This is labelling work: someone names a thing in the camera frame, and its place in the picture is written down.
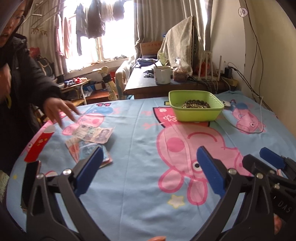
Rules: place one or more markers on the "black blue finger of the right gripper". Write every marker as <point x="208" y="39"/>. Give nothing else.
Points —
<point x="273" y="162"/>

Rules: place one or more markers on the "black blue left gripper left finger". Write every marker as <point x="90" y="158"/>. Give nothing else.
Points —
<point x="44" y="218"/>

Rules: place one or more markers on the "bagged snack jar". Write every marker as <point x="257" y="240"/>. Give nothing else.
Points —
<point x="180" y="74"/>

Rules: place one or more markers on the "bystander person dark jacket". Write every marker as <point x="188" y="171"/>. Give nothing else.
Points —
<point x="23" y="85"/>

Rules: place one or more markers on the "hanging clothes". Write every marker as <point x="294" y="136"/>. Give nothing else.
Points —
<point x="90" y="17"/>

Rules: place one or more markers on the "cloth covered monitor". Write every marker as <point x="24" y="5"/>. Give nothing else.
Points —
<point x="183" y="41"/>

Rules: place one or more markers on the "grey window curtain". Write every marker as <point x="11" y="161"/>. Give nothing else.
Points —
<point x="153" y="19"/>

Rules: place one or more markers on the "red and blue banknotes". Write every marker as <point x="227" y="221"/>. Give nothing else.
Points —
<point x="80" y="150"/>

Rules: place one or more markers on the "grey green banknotes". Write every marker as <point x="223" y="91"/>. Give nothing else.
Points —
<point x="93" y="134"/>

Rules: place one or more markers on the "blue cartoon pig tablecloth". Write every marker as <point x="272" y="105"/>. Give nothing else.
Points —
<point x="154" y="184"/>

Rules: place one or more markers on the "operator hand at bottom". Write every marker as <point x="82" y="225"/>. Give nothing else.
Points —
<point x="158" y="238"/>

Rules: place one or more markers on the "bystander hand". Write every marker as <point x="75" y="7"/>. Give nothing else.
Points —
<point x="53" y="106"/>

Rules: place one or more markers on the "white enamel mug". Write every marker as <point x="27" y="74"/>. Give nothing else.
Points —
<point x="162" y="75"/>

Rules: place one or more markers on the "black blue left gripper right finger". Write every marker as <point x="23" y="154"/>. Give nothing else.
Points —
<point x="255" y="220"/>

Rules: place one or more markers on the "dark wooden desk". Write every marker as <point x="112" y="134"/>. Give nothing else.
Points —
<point x="140" y="86"/>

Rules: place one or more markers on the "wooden toy giraffe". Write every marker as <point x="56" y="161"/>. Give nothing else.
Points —
<point x="109" y="83"/>

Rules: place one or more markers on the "green plastic basket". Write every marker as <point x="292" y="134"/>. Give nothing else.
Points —
<point x="195" y="105"/>

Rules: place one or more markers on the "black smartphone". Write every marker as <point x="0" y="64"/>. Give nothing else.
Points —
<point x="32" y="169"/>

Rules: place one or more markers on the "dark green duffel bag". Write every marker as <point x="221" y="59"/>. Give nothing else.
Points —
<point x="45" y="66"/>

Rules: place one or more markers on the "small low wooden table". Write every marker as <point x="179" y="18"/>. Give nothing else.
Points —
<point x="79" y="90"/>

